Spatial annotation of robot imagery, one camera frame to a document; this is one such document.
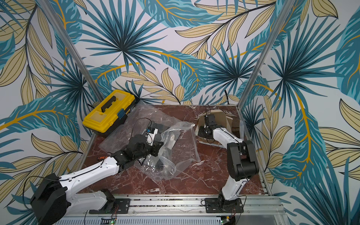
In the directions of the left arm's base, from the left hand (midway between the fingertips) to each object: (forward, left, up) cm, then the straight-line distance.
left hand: (162, 145), depth 79 cm
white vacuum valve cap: (+12, -5, -11) cm, 17 cm away
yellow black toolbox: (+21, +35, +2) cm, 41 cm away
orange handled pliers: (-3, +38, -12) cm, 40 cm away
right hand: (+16, -25, -10) cm, 31 cm away
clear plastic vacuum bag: (+4, -8, -16) cm, 19 cm away
